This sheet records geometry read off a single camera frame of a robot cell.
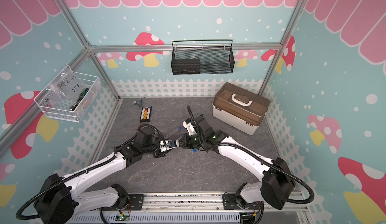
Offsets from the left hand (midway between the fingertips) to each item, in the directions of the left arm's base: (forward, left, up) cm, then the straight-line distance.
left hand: (173, 144), depth 81 cm
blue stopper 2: (+3, -11, -12) cm, 17 cm away
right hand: (-3, -3, +6) cm, 7 cm away
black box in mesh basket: (+40, -5, +22) cm, 46 cm away
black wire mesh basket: (+50, -15, +22) cm, 57 cm away
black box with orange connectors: (+30, +25, -12) cm, 41 cm away
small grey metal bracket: (+41, +33, -12) cm, 54 cm away
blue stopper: (+19, -1, -13) cm, 23 cm away
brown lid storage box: (+21, -38, +7) cm, 44 cm away
